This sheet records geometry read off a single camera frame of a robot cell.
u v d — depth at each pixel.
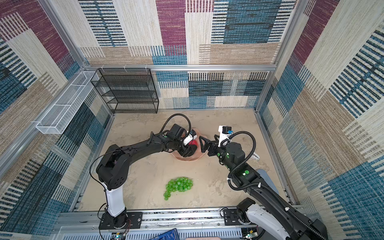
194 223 0.73
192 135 0.82
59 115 0.73
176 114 0.79
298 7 0.72
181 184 0.80
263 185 0.50
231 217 0.73
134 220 0.73
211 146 0.63
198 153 0.95
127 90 1.10
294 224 0.41
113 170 0.50
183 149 0.79
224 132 0.62
